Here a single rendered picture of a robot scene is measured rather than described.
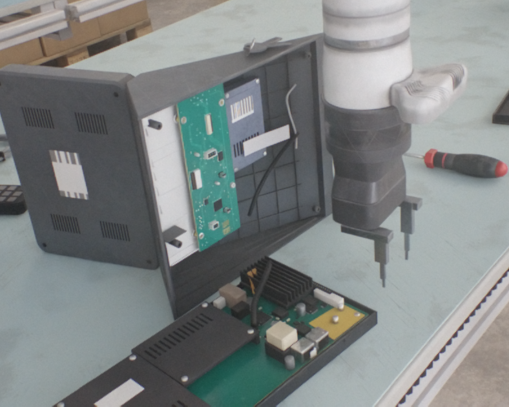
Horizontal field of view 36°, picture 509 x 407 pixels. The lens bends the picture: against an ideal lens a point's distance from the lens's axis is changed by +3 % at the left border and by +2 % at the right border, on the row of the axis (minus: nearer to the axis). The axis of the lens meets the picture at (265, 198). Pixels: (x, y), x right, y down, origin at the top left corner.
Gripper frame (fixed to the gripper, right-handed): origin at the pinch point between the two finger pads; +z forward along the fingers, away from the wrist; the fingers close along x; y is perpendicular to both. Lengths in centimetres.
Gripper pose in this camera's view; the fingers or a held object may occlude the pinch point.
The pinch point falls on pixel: (395, 272)
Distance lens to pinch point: 76.1
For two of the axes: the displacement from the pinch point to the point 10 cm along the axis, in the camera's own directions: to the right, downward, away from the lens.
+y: -8.4, -2.0, 5.1
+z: 0.9, 8.7, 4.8
